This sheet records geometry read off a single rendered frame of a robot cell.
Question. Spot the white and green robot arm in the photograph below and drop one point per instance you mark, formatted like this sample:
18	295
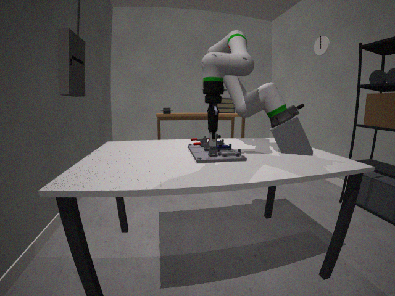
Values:
236	61

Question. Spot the red-handled toggle clamp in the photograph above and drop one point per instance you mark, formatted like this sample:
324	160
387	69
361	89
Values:
206	145

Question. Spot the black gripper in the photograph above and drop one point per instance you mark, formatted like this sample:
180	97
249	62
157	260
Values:
213	113

